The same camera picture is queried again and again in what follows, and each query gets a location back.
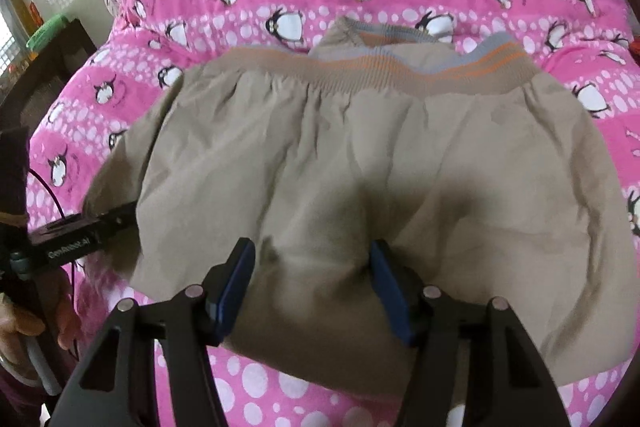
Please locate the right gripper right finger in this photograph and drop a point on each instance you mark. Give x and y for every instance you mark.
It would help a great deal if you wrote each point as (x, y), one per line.
(478, 354)

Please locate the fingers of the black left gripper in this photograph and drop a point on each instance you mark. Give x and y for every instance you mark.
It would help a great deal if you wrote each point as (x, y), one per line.
(107, 223)

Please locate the beige zip jacket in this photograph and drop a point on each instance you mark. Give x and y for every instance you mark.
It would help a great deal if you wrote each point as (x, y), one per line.
(485, 175)

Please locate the person's left hand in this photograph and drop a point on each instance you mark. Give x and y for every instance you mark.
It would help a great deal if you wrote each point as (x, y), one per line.
(17, 323)

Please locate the dark wooden side table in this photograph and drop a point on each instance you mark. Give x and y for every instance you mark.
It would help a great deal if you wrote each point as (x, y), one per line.
(27, 100)

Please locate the green plastic basket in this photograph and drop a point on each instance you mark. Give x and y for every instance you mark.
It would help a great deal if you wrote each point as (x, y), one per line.
(46, 33)

